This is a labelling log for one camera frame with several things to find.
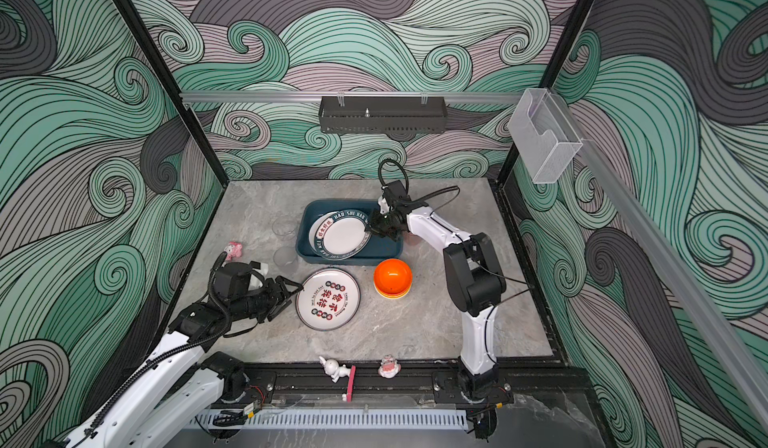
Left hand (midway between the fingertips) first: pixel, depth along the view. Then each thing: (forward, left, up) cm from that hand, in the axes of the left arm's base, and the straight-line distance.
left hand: (300, 291), depth 76 cm
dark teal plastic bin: (+16, -21, -5) cm, 26 cm away
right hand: (+23, -16, -3) cm, 28 cm away
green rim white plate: (+22, -8, -6) cm, 25 cm away
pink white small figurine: (-15, -24, -10) cm, 30 cm away
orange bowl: (+7, -24, -5) cm, 26 cm away
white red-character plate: (+3, -6, -13) cm, 15 cm away
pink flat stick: (-19, -14, -8) cm, 25 cm away
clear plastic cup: (+16, +10, -12) cm, 23 cm away
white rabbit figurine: (-16, -9, -11) cm, 21 cm away
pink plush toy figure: (+18, +27, -10) cm, 34 cm away
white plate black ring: (+26, +3, -10) cm, 28 cm away
